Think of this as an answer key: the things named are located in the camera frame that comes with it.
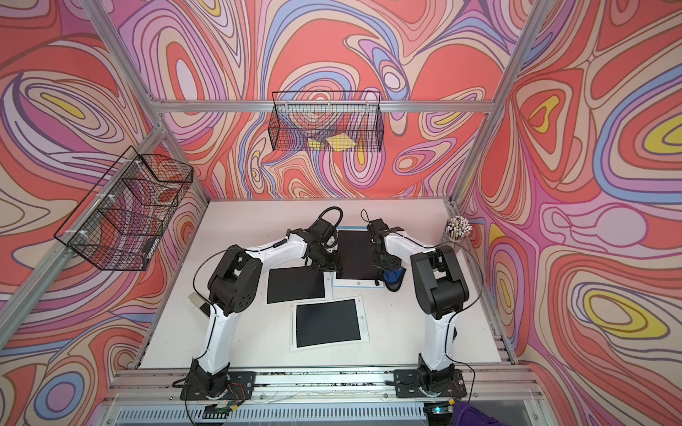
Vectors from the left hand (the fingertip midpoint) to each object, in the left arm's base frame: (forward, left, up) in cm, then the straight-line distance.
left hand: (343, 270), depth 96 cm
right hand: (0, -16, -2) cm, 16 cm away
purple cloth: (-43, -31, +2) cm, 53 cm away
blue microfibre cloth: (-4, -18, +1) cm, 18 cm away
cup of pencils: (+4, -37, +16) cm, 41 cm away
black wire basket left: (-2, +64, +28) cm, 70 cm away
